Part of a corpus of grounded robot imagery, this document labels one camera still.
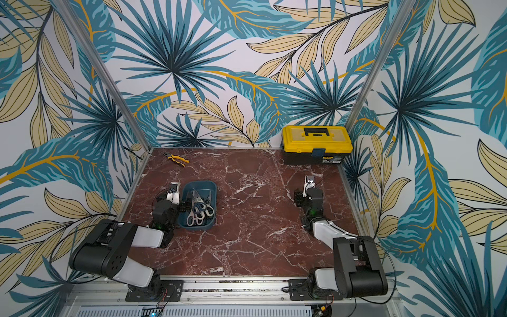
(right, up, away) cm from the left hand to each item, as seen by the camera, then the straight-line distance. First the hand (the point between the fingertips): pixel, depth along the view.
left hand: (178, 192), depth 91 cm
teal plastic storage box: (+12, +1, +8) cm, 14 cm away
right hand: (+60, +2, 0) cm, 60 cm away
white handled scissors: (+9, -10, -2) cm, 14 cm away
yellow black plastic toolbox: (+67, +23, +10) cm, 71 cm away
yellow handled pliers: (-13, +18, +22) cm, 31 cm away
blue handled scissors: (+10, -7, -1) cm, 12 cm away
